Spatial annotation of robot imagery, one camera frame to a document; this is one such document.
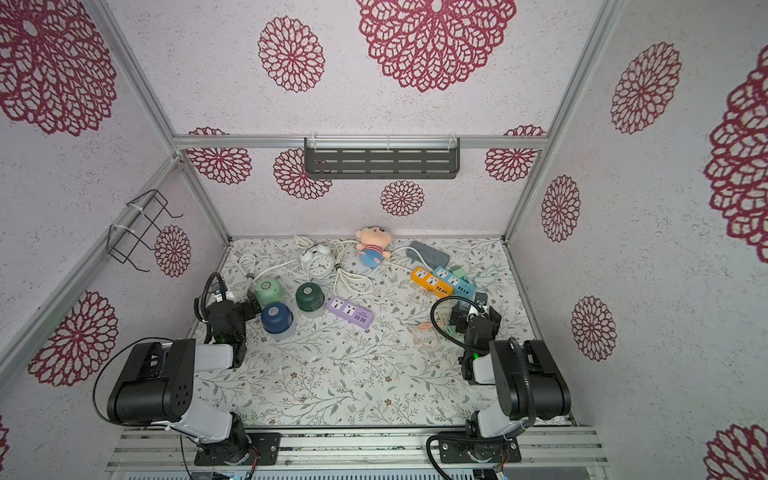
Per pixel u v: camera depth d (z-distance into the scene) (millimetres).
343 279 1060
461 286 1030
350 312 965
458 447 730
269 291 922
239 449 674
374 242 1099
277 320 868
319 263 1038
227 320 712
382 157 953
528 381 429
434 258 1106
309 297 920
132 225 760
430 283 1038
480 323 803
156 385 456
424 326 947
